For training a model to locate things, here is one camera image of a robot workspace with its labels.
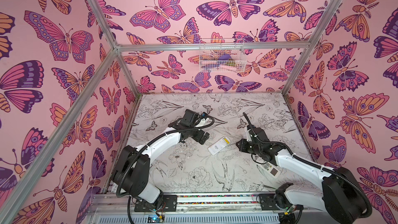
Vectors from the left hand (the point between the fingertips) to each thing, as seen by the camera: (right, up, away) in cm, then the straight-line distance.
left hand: (203, 130), depth 87 cm
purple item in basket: (+14, +44, +8) cm, 47 cm away
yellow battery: (+15, -8, +5) cm, 18 cm away
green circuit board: (-22, -39, -14) cm, 48 cm away
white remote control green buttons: (+10, -10, +5) cm, 15 cm away
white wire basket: (+5, +49, +8) cm, 50 cm away
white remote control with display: (+37, -20, -5) cm, 42 cm away
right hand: (+19, -6, -1) cm, 20 cm away
